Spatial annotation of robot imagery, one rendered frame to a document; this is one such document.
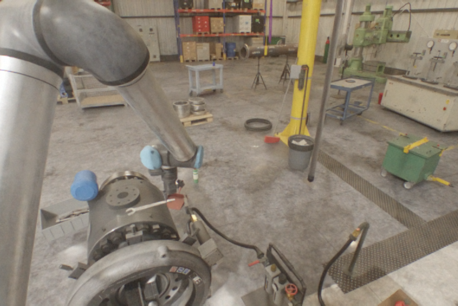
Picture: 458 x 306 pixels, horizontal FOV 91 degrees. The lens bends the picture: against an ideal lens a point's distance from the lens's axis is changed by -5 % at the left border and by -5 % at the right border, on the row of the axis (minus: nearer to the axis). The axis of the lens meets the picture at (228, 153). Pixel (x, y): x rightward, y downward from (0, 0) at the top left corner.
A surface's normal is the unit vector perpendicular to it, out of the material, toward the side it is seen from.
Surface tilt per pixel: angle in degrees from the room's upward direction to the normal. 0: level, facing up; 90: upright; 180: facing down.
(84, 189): 90
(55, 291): 0
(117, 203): 0
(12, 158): 73
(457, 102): 90
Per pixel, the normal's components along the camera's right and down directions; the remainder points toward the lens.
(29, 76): 0.77, 0.00
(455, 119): 0.16, 0.46
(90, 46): 0.37, 0.53
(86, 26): 0.45, 0.15
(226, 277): -0.01, -0.88
